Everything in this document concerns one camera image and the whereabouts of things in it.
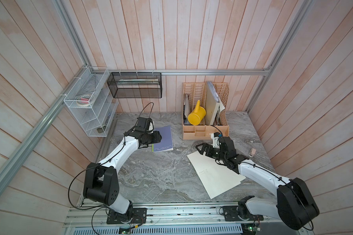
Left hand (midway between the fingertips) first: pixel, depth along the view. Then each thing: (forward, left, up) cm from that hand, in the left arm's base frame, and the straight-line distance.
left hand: (158, 139), depth 88 cm
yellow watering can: (+16, -24, +3) cm, 29 cm away
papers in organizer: (+22, -43, -7) cm, 49 cm away
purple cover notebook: (+4, -4, -10) cm, 12 cm away
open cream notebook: (-19, -35, -13) cm, 42 cm away
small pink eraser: (-2, -61, -10) cm, 62 cm away
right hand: (-4, -25, -2) cm, 26 cm away
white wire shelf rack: (+2, +33, +15) cm, 36 cm away
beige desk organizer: (+43, -23, +2) cm, 49 cm away
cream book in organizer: (+16, -33, +15) cm, 39 cm away
